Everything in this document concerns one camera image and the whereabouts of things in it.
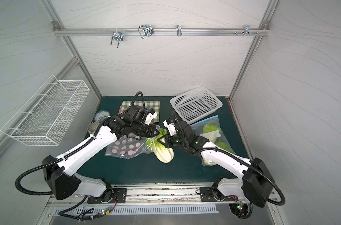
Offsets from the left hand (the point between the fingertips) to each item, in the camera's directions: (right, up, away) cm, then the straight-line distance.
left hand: (159, 133), depth 73 cm
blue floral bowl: (-49, +8, +34) cm, 60 cm away
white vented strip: (-35, -41, -1) cm, 54 cm away
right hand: (-1, -4, +2) cm, 4 cm away
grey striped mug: (-51, 0, +26) cm, 57 cm away
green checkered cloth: (-8, +17, +42) cm, 45 cm away
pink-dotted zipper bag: (-16, -8, +2) cm, 18 cm away
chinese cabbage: (+3, -10, -4) cm, 11 cm away
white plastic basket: (+26, +17, +42) cm, 52 cm away
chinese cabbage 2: (+32, -1, +18) cm, 37 cm away
